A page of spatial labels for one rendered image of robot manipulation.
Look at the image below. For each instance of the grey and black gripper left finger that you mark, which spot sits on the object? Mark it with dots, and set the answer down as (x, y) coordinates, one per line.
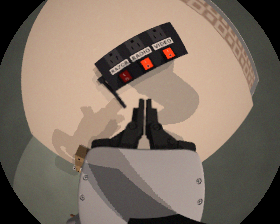
(127, 137)

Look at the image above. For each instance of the black power strip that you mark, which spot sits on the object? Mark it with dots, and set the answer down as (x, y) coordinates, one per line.
(139, 55)

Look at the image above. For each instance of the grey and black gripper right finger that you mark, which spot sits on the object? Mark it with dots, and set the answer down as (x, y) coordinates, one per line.
(160, 138)

